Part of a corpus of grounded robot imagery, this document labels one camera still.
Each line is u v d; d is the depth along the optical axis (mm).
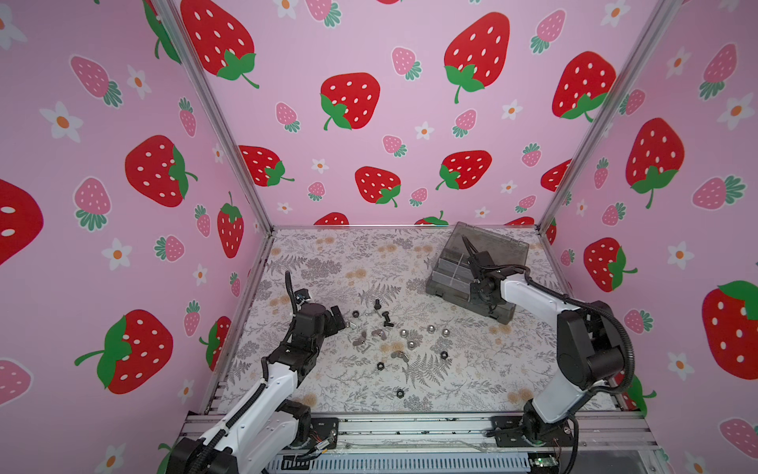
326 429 752
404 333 926
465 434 758
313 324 628
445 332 924
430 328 927
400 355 863
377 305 978
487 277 708
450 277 1007
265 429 572
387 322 948
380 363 858
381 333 904
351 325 929
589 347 469
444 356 875
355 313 961
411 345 895
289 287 669
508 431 736
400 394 801
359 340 901
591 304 503
